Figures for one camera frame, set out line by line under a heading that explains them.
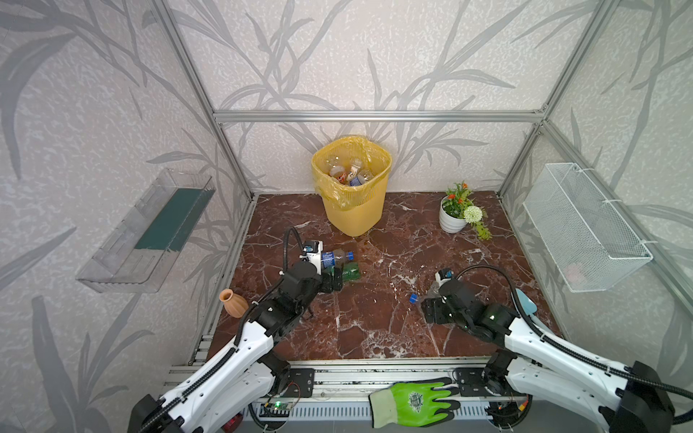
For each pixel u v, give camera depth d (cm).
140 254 63
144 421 38
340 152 102
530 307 88
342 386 74
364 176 100
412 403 69
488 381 66
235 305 79
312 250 66
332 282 69
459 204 98
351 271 92
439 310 72
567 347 47
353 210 89
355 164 104
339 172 102
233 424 65
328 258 94
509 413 71
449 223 100
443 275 74
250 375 60
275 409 72
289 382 72
